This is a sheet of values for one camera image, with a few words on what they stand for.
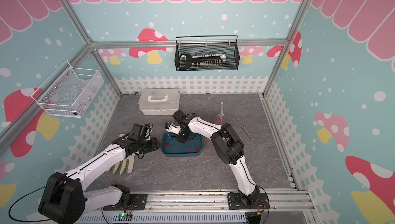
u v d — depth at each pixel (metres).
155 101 1.01
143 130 0.69
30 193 0.37
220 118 0.95
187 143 0.91
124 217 0.73
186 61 0.89
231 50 0.93
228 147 0.54
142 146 0.70
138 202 0.75
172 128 0.85
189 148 0.92
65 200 0.40
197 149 0.92
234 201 0.74
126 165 0.85
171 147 0.92
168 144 0.93
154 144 0.76
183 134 0.81
